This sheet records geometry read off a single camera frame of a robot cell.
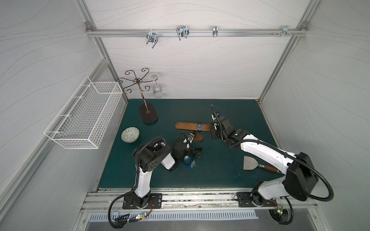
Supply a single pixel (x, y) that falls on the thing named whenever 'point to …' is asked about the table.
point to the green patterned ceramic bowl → (130, 134)
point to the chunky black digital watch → (198, 152)
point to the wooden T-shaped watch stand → (192, 126)
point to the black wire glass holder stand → (147, 112)
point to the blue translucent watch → (189, 161)
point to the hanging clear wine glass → (157, 90)
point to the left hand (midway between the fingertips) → (191, 140)
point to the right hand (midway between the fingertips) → (214, 127)
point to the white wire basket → (85, 120)
